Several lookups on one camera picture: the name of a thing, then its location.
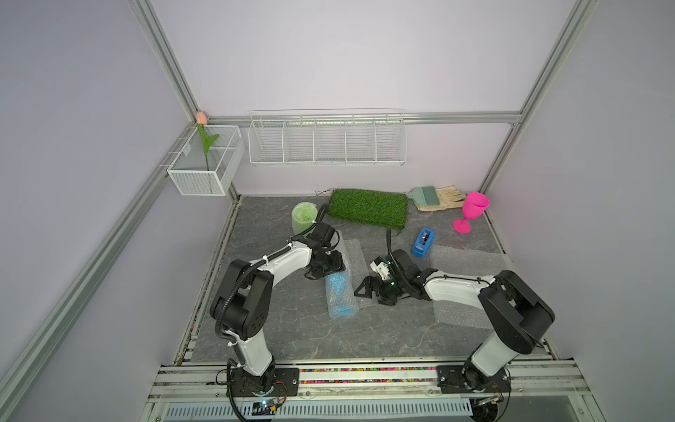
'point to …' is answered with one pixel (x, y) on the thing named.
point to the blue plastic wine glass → (341, 299)
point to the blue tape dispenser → (424, 242)
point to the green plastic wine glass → (304, 214)
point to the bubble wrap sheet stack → (465, 260)
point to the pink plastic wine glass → (474, 206)
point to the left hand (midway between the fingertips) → (338, 270)
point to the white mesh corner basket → (208, 160)
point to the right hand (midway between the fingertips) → (361, 295)
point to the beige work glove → (449, 197)
